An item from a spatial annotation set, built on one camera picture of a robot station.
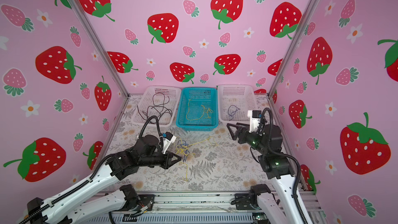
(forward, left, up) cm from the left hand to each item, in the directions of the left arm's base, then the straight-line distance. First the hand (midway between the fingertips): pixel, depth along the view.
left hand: (181, 159), depth 69 cm
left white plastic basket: (+48, +33, -12) cm, 59 cm away
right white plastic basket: (+54, -33, -19) cm, 66 cm away
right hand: (+12, -23, +11) cm, 28 cm away
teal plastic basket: (+46, -5, -19) cm, 50 cm away
